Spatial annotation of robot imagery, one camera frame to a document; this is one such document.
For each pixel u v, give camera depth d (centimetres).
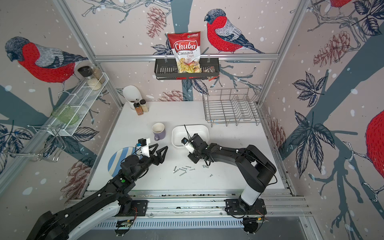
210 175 84
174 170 86
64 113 69
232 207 73
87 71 78
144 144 68
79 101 78
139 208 73
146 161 70
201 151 69
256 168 46
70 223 44
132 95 111
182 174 85
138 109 111
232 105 117
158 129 98
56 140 71
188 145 81
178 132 100
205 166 87
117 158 92
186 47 80
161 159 71
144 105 111
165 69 95
